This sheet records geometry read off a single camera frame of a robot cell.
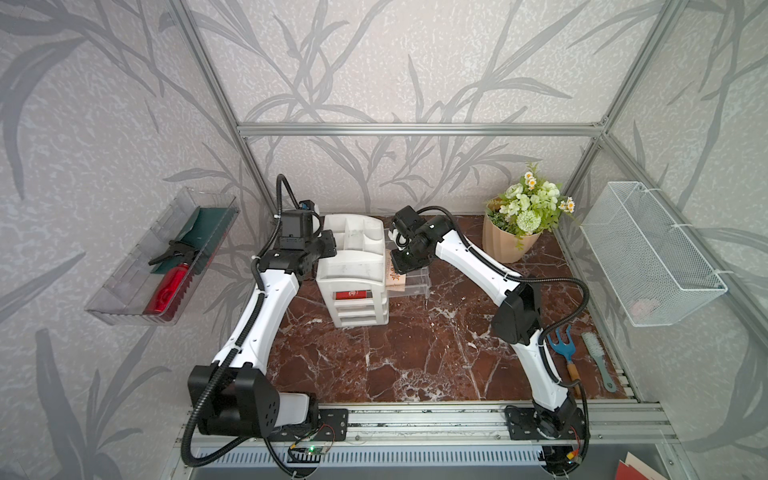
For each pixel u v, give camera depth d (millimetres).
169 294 581
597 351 852
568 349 867
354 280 740
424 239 635
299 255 553
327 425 724
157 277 649
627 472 670
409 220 706
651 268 620
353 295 894
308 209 699
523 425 735
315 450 704
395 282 849
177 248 665
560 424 633
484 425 752
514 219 865
